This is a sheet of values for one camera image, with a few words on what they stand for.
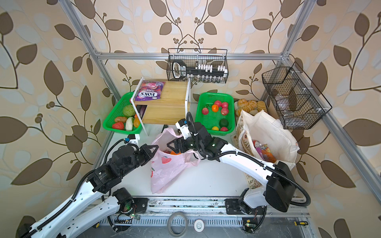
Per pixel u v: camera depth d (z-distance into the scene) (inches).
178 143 24.9
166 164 27.5
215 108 43.9
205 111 43.8
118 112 42.5
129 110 41.4
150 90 31.0
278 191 15.5
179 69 33.1
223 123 40.4
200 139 22.1
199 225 27.2
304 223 27.3
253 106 44.5
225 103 45.0
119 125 39.1
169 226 26.5
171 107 39.3
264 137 33.7
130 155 20.6
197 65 31.7
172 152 25.9
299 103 28.8
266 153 32.3
